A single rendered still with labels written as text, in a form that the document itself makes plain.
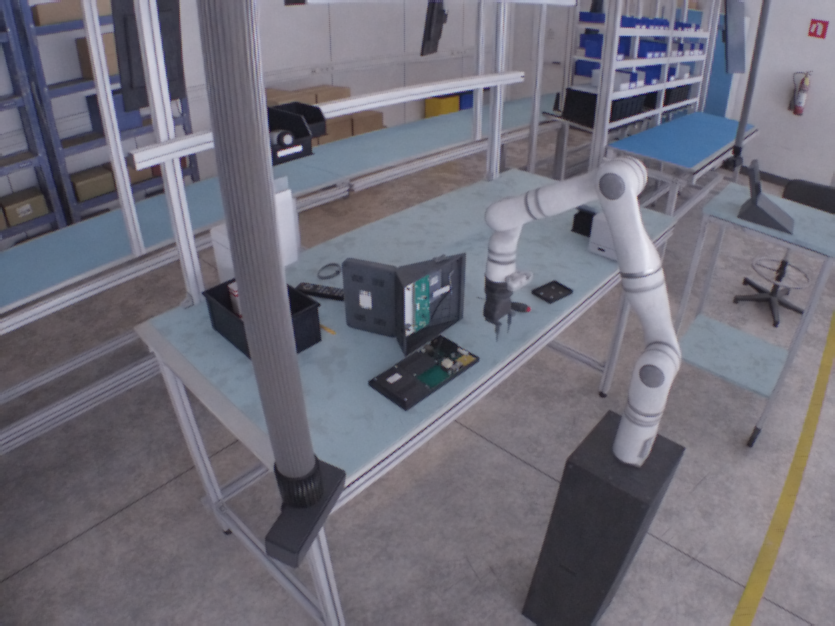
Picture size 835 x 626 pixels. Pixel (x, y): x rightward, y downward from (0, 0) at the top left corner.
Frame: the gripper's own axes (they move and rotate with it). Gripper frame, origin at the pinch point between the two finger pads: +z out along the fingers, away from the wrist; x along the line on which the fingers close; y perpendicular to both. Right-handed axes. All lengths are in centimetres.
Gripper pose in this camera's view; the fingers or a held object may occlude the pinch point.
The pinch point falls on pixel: (502, 337)
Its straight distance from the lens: 148.1
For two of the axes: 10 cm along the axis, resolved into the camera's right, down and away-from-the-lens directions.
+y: -7.4, -3.7, 5.7
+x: -6.8, 4.0, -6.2
